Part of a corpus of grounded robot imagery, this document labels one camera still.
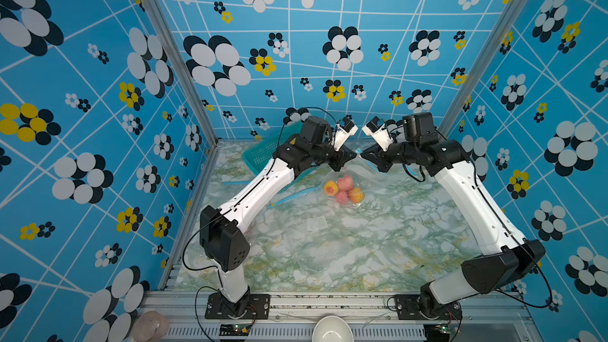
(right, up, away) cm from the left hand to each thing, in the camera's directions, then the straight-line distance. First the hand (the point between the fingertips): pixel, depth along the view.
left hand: (357, 151), depth 73 cm
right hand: (+4, 0, 0) cm, 4 cm away
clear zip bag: (+7, -13, +26) cm, 30 cm away
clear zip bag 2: (-19, -19, +26) cm, 38 cm away
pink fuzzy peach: (-1, -12, +20) cm, 23 cm away
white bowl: (-9, -52, -6) cm, 53 cm away
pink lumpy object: (-63, -53, -3) cm, 82 cm away
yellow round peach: (-7, -14, +18) cm, 24 cm away
